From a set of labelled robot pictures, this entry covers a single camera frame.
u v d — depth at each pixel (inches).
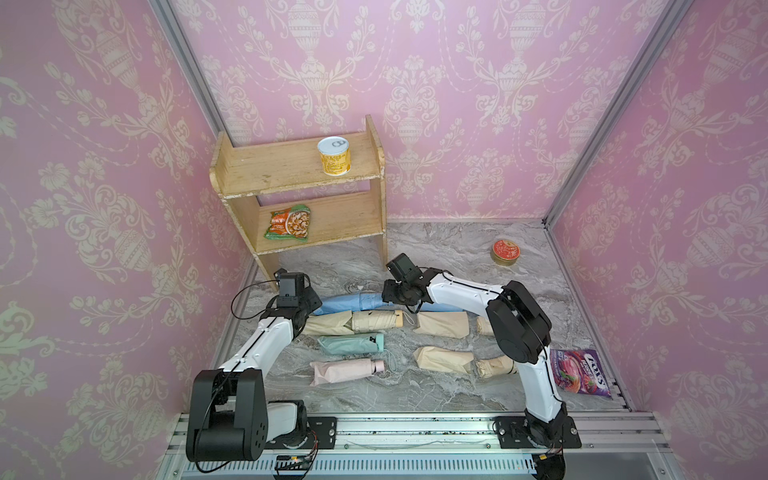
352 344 33.4
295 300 27.0
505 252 42.0
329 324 35.2
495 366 31.7
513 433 28.7
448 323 35.1
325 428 29.4
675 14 26.9
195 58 30.8
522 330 20.8
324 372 31.0
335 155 27.0
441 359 32.4
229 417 16.2
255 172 28.7
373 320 35.2
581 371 31.4
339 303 36.6
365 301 37.1
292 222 35.3
